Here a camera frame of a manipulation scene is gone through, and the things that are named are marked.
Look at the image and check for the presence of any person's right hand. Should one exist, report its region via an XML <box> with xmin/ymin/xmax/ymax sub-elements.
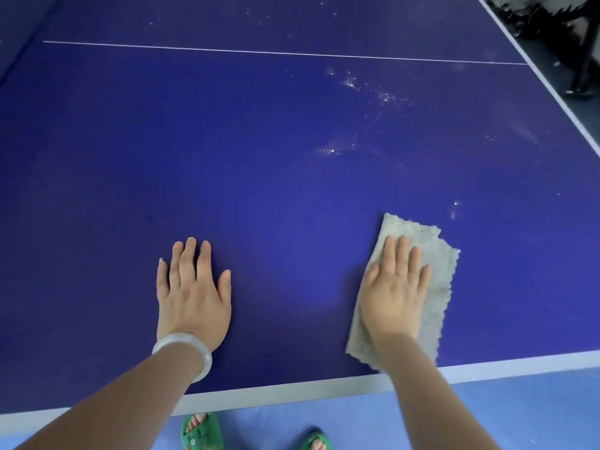
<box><xmin>359</xmin><ymin>235</ymin><xmax>431</xmax><ymax>343</ymax></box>

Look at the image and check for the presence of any person's right forearm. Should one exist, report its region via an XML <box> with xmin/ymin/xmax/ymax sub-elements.
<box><xmin>372</xmin><ymin>332</ymin><xmax>503</xmax><ymax>450</ymax></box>

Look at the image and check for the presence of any green left slipper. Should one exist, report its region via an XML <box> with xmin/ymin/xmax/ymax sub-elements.
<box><xmin>181</xmin><ymin>412</ymin><xmax>226</xmax><ymax>450</ymax></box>

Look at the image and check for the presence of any green right slipper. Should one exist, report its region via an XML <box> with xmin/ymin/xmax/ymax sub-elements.
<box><xmin>299</xmin><ymin>428</ymin><xmax>335</xmax><ymax>450</ymax></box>

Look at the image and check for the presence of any grey cleaning cloth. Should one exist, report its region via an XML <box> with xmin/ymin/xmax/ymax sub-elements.
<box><xmin>345</xmin><ymin>212</ymin><xmax>462</xmax><ymax>373</ymax></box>

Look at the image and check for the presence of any black exercise equipment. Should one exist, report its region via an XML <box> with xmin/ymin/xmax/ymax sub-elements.
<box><xmin>482</xmin><ymin>0</ymin><xmax>600</xmax><ymax>100</ymax></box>

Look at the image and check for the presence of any person's left foot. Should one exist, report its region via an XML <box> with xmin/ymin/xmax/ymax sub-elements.
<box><xmin>185</xmin><ymin>413</ymin><xmax>210</xmax><ymax>436</ymax></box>

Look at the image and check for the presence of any blue table tennis table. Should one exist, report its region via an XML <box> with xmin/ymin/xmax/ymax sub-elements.
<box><xmin>0</xmin><ymin>0</ymin><xmax>600</xmax><ymax>436</ymax></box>

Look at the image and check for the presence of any white jade bangle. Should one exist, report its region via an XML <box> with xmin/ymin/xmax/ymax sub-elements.
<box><xmin>151</xmin><ymin>332</ymin><xmax>213</xmax><ymax>384</ymax></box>

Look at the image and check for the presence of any green slipper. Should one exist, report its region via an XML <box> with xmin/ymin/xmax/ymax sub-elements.
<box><xmin>299</xmin><ymin>428</ymin><xmax>335</xmax><ymax>450</ymax></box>
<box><xmin>181</xmin><ymin>412</ymin><xmax>226</xmax><ymax>450</ymax></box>

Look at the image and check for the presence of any person's left forearm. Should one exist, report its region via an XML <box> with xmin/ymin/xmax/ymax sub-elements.
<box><xmin>14</xmin><ymin>344</ymin><xmax>203</xmax><ymax>450</ymax></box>

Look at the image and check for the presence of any person's left hand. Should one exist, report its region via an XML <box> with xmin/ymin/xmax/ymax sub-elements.
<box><xmin>156</xmin><ymin>237</ymin><xmax>233</xmax><ymax>352</ymax></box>

